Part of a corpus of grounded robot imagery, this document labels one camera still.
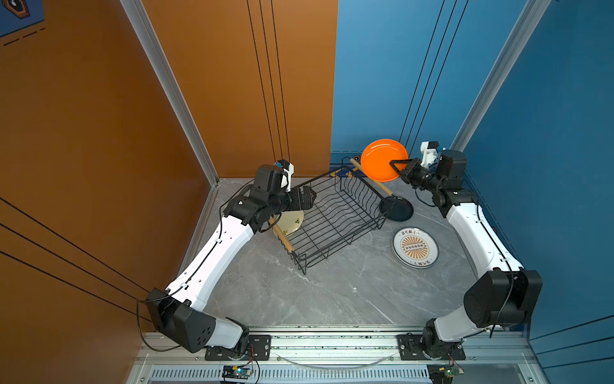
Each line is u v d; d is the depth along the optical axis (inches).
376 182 37.0
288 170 26.1
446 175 23.4
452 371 27.5
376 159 30.6
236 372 27.9
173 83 33.8
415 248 36.8
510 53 30.5
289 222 39.0
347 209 41.8
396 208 41.7
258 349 29.1
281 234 34.6
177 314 15.2
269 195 21.6
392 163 30.4
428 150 27.9
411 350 28.5
